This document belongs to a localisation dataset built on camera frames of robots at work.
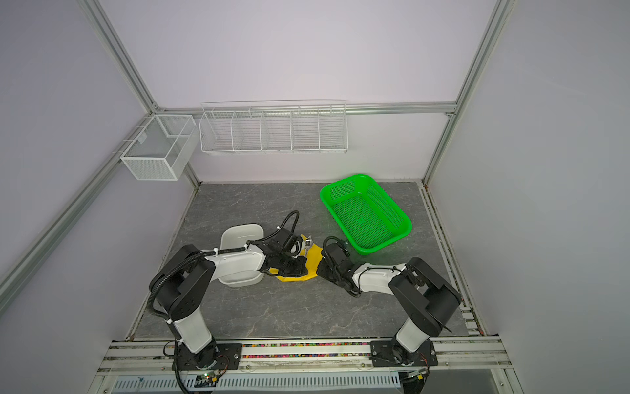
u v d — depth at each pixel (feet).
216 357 2.38
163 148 3.17
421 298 1.49
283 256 2.57
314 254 3.11
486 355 2.48
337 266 2.32
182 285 1.55
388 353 2.43
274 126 3.28
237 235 3.23
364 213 3.56
